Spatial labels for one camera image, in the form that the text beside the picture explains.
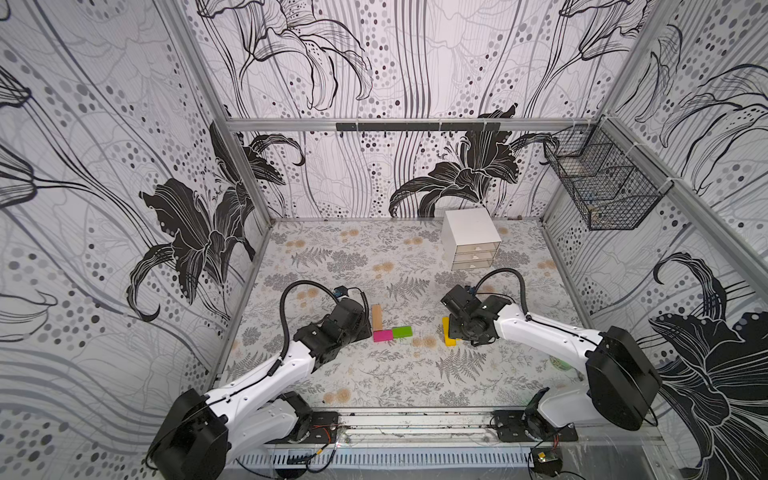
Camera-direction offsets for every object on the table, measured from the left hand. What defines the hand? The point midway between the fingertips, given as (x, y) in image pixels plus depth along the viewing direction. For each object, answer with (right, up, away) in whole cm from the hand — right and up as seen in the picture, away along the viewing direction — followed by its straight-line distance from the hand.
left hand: (370, 328), depth 84 cm
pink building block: (+3, -3, +5) cm, 7 cm away
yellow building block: (+23, -5, +2) cm, 23 cm away
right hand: (+26, -1, +4) cm, 27 cm away
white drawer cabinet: (+32, +26, +13) cm, 43 cm away
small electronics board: (+43, -28, -13) cm, 53 cm away
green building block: (+9, -3, +7) cm, 12 cm away
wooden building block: (+2, +1, +7) cm, 7 cm away
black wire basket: (+73, +42, +4) cm, 85 cm away
